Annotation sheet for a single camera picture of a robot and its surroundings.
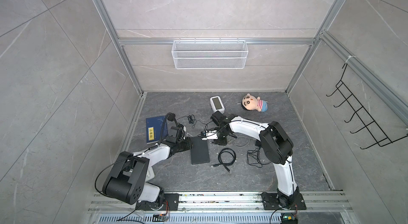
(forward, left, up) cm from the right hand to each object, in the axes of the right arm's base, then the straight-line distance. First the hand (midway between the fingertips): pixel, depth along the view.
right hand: (216, 138), depth 96 cm
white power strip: (-21, +36, +2) cm, 41 cm away
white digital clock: (+23, -2, +5) cm, 24 cm away
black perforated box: (-9, +10, +2) cm, 14 cm away
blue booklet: (+6, +39, +3) cm, 39 cm away
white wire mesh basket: (+44, +2, +30) cm, 54 cm away
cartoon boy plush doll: (+22, -24, +8) cm, 33 cm away
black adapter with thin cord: (+13, +16, +1) cm, 20 cm away
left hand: (-3, +14, +3) cm, 15 cm away
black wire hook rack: (-13, -63, +31) cm, 71 cm away
